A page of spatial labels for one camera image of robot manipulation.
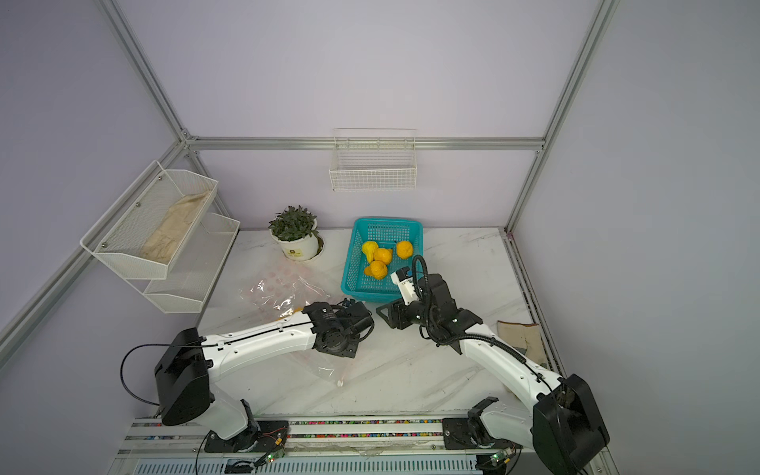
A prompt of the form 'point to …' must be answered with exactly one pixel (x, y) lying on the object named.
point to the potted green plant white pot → (295, 231)
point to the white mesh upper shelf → (146, 229)
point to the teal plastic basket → (358, 286)
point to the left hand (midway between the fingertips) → (343, 349)
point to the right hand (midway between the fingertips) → (387, 311)
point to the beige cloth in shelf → (163, 237)
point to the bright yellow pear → (368, 248)
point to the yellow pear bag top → (376, 269)
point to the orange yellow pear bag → (404, 249)
